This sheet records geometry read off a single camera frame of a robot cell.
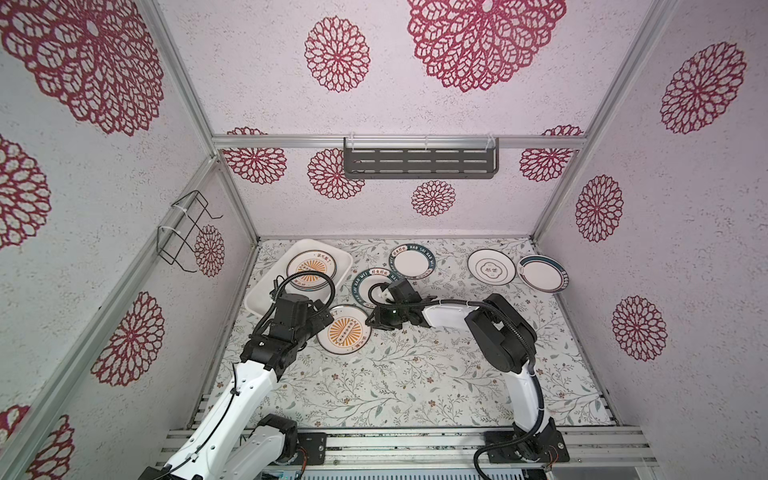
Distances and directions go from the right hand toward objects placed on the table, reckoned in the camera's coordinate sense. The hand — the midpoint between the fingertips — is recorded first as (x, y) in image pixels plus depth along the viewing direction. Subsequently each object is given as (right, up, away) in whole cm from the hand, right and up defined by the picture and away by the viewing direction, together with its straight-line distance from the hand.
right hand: (365, 319), depth 95 cm
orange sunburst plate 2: (-21, +19, +15) cm, 32 cm away
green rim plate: (-1, +12, +12) cm, 17 cm away
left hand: (-12, +2, -14) cm, 19 cm away
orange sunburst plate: (-5, -5, 0) cm, 7 cm away
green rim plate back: (+17, +19, +18) cm, 31 cm away
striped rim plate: (+65, +14, +15) cm, 68 cm away
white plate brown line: (+47, +17, +18) cm, 53 cm away
